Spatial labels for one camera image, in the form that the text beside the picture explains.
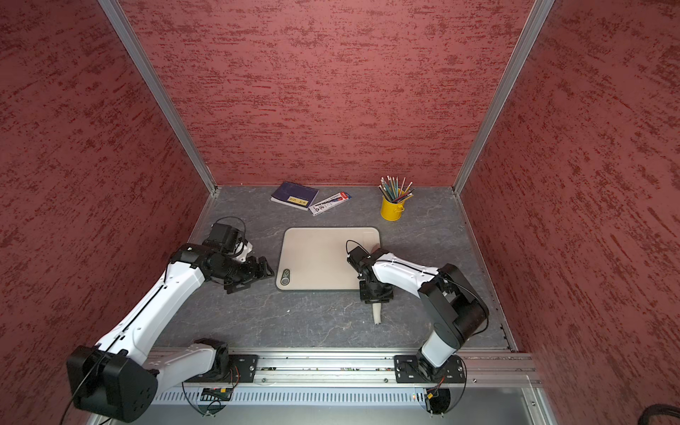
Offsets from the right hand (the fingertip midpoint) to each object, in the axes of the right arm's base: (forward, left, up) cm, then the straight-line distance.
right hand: (375, 305), depth 86 cm
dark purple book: (+50, +33, +1) cm, 60 cm away
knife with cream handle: (-3, 0, +1) cm, 3 cm away
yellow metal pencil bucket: (+36, -9, +5) cm, 37 cm away
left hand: (+2, +35, +14) cm, 38 cm away
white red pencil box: (+45, +17, +1) cm, 48 cm away
